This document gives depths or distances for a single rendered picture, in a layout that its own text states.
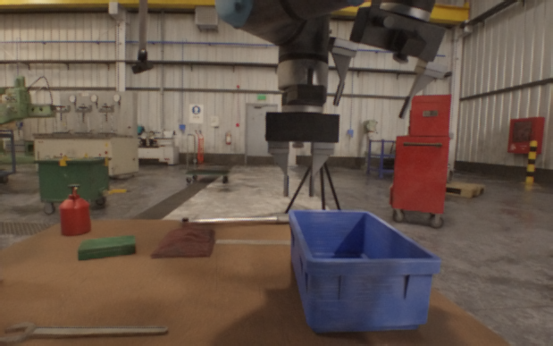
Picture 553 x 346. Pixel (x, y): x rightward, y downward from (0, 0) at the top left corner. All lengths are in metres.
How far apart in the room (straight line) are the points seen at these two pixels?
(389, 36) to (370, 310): 0.40
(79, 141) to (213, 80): 5.63
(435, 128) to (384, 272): 2.51
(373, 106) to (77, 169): 9.65
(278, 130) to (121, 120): 6.10
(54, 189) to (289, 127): 3.06
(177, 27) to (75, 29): 3.71
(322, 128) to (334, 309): 0.29
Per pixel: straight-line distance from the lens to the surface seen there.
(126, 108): 6.46
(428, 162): 2.88
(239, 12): 0.41
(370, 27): 0.46
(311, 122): 0.49
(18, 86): 11.71
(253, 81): 10.38
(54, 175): 3.36
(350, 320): 0.46
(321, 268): 0.40
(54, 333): 0.53
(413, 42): 0.45
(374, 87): 11.13
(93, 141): 6.10
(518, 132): 9.82
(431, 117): 2.89
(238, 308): 0.52
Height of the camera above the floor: 0.75
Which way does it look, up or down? 6 degrees down
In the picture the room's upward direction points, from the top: 2 degrees clockwise
